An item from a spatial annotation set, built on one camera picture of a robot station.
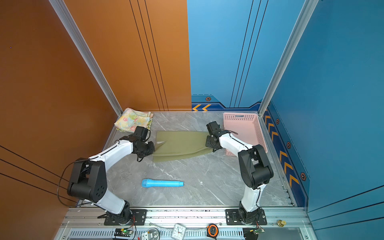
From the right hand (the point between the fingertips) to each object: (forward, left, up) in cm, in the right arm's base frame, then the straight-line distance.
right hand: (209, 143), depth 96 cm
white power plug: (-48, +27, +2) cm, 55 cm away
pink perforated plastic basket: (+17, -30, -4) cm, 35 cm away
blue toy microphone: (-25, +35, -1) cm, 43 cm away
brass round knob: (-43, -32, -3) cm, 54 cm away
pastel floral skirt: (+21, +58, +2) cm, 61 cm away
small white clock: (-46, +17, -3) cm, 49 cm away
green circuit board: (-47, +44, -6) cm, 64 cm away
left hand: (-5, +35, +1) cm, 36 cm away
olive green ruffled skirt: (-1, +23, -1) cm, 23 cm away
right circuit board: (-47, -18, -6) cm, 50 cm away
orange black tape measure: (-46, +1, -2) cm, 46 cm away
